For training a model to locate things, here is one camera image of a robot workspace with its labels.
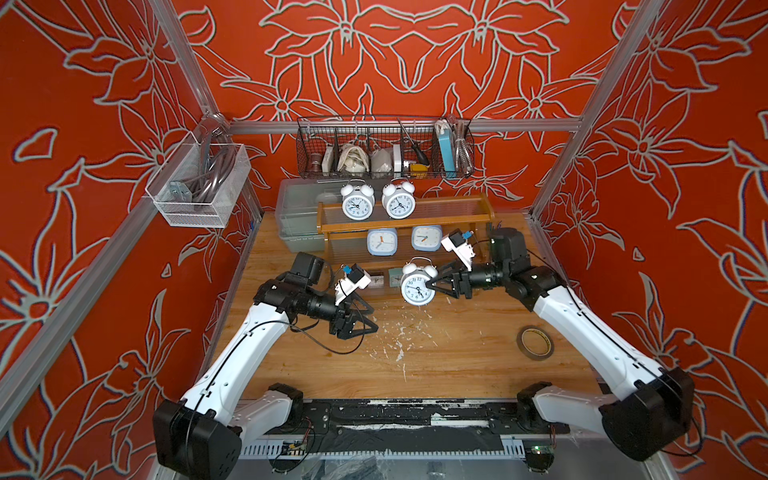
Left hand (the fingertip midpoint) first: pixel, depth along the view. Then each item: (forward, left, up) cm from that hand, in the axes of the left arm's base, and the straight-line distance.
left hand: (371, 317), depth 68 cm
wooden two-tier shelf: (+30, +11, -9) cm, 33 cm away
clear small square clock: (+21, +1, -18) cm, 28 cm away
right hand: (+7, -13, +5) cm, 15 cm away
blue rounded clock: (+27, -14, -2) cm, 31 cm away
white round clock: (+8, -10, +7) cm, 15 cm away
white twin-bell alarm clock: (+26, +5, +12) cm, 29 cm away
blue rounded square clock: (+25, -1, -2) cm, 25 cm away
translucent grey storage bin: (+36, +28, -1) cm, 45 cm away
